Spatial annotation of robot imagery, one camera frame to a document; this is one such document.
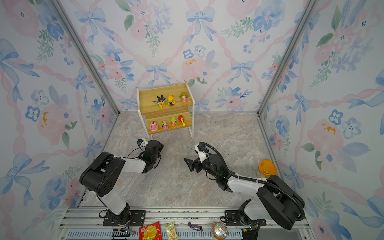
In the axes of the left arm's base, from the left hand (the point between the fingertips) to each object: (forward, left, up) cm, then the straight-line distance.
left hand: (162, 139), depth 95 cm
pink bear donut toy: (+1, +3, +11) cm, 12 cm away
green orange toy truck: (+5, -8, +11) cm, 14 cm away
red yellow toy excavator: (+9, -12, +11) cm, 18 cm away
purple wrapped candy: (-46, -21, -7) cm, 51 cm away
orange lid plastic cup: (-20, -60, +2) cm, 63 cm away
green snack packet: (-48, -10, -5) cm, 50 cm away
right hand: (-14, -19, +6) cm, 24 cm away
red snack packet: (-48, -1, -6) cm, 48 cm away
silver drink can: (-48, -31, +4) cm, 58 cm away
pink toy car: (+2, -3, +11) cm, 12 cm away
